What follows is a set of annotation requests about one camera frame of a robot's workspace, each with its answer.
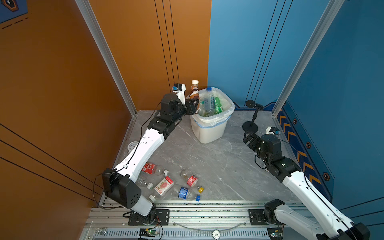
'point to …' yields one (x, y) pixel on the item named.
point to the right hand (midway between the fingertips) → (248, 136)
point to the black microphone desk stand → (250, 126)
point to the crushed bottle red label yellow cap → (192, 181)
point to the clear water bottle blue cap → (209, 103)
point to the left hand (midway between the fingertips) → (195, 98)
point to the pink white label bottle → (162, 188)
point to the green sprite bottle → (218, 106)
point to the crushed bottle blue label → (184, 193)
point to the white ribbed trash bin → (213, 135)
